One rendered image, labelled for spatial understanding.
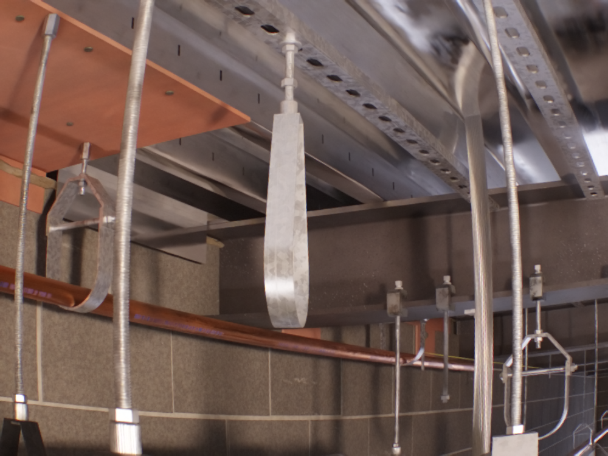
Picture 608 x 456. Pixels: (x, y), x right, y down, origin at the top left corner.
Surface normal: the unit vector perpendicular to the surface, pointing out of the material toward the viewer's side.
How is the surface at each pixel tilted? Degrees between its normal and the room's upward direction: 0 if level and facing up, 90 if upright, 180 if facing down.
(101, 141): 180
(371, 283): 90
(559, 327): 90
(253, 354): 90
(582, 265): 90
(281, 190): 74
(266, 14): 180
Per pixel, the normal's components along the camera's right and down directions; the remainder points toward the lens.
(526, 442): -0.18, -0.71
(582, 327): -0.45, -0.20
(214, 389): 0.89, -0.11
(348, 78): 0.00, 0.97
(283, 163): -0.11, -0.49
